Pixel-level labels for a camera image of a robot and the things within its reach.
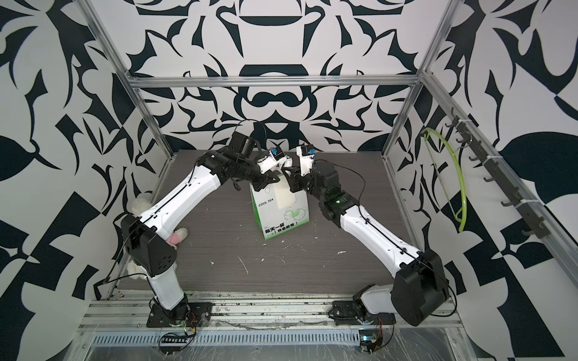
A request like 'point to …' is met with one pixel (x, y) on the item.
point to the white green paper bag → (274, 221)
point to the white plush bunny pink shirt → (140, 203)
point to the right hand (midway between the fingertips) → (285, 165)
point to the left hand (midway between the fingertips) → (275, 172)
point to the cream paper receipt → (284, 197)
